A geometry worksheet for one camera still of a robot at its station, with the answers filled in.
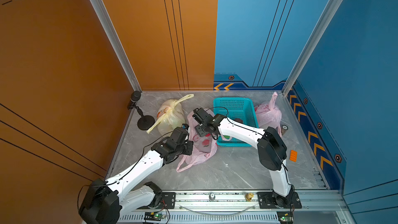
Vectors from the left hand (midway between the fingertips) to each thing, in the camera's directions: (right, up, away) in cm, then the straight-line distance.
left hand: (192, 142), depth 84 cm
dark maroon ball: (+28, +11, +12) cm, 33 cm away
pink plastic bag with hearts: (+6, -4, +5) cm, 9 cm away
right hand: (+6, +7, +7) cm, 12 cm away
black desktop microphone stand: (-33, +9, +18) cm, 39 cm away
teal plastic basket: (+34, +18, +23) cm, 45 cm away
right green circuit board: (+44, -31, -13) cm, 56 cm away
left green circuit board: (-18, -31, -13) cm, 38 cm away
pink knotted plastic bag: (+43, +15, +3) cm, 46 cm away
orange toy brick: (+57, -8, +3) cm, 58 cm away
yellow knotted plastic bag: (-14, +14, +8) cm, 21 cm away
